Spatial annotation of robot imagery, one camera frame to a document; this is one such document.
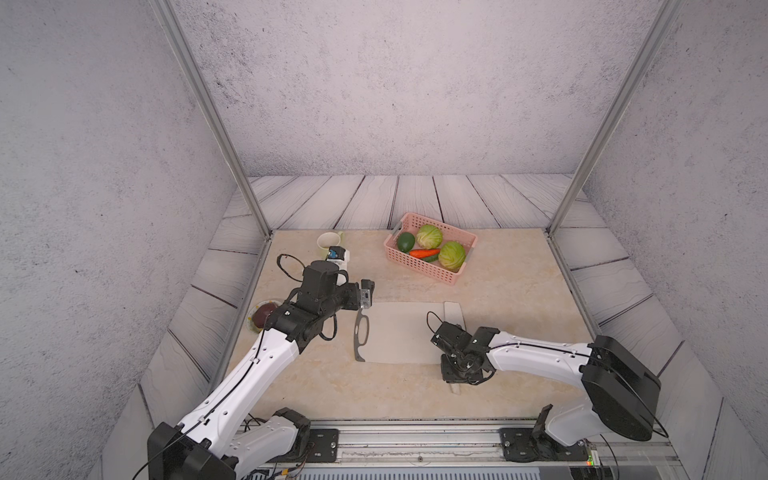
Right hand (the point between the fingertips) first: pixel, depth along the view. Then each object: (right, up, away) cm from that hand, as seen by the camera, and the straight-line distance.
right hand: (450, 377), depth 83 cm
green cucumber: (-2, +32, +27) cm, 42 cm away
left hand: (-23, +27, -6) cm, 36 cm away
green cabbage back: (-2, +40, +28) cm, 49 cm away
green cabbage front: (+4, +33, +21) cm, 39 cm away
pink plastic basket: (-8, +46, +36) cm, 59 cm away
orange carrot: (-5, +34, +28) cm, 44 cm away
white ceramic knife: (+3, +15, +13) cm, 20 cm away
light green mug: (-38, +39, +25) cm, 60 cm away
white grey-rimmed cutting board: (-13, +9, +11) cm, 19 cm away
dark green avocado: (-11, +38, +29) cm, 50 cm away
